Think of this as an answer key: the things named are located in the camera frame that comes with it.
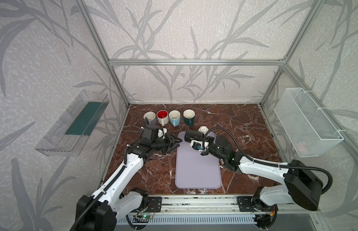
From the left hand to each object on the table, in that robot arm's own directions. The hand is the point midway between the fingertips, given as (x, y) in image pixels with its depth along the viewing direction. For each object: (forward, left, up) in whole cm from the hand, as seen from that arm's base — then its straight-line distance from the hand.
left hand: (183, 138), depth 74 cm
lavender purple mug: (+28, +25, -18) cm, 41 cm away
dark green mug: (+26, -3, -14) cm, 29 cm away
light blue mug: (+27, +8, -17) cm, 33 cm away
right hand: (+5, -7, -2) cm, 9 cm away
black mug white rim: (+4, -3, -4) cm, 7 cm away
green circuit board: (-33, +18, -21) cm, 43 cm away
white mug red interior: (+29, +17, -19) cm, 39 cm away
